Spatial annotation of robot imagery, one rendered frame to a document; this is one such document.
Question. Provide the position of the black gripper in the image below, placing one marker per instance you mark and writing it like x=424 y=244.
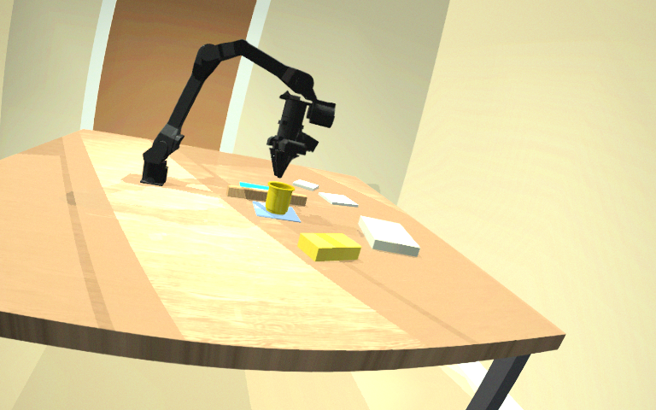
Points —
x=285 y=148

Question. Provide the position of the light wooden long bar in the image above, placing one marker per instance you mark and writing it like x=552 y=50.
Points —
x=261 y=194

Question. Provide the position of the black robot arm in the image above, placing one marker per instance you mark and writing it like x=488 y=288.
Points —
x=208 y=57

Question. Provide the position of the yellow cup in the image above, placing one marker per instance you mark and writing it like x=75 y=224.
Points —
x=278 y=197

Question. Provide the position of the yellow rectangular block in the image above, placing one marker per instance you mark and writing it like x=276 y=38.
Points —
x=328 y=247

